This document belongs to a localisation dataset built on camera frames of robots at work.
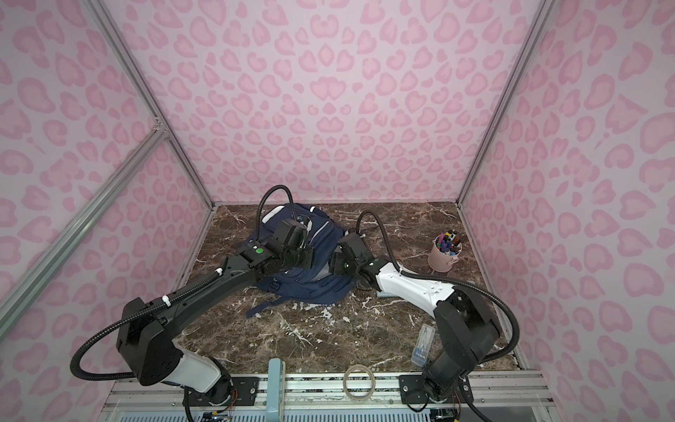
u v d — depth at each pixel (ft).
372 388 2.37
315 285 2.77
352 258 2.19
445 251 2.95
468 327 1.43
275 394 2.27
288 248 2.03
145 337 1.34
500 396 2.36
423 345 2.63
